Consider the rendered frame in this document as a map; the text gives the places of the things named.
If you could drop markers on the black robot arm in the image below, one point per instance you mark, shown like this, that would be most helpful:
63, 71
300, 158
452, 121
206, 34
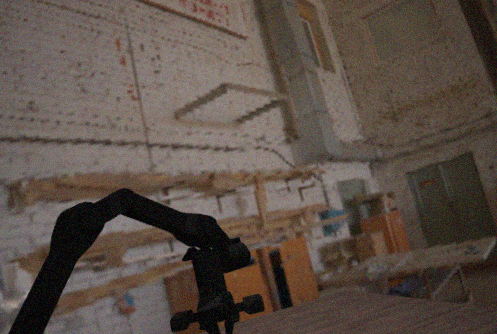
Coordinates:
78, 227

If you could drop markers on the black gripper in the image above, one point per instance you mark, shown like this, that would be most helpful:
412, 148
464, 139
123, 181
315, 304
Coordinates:
250, 304

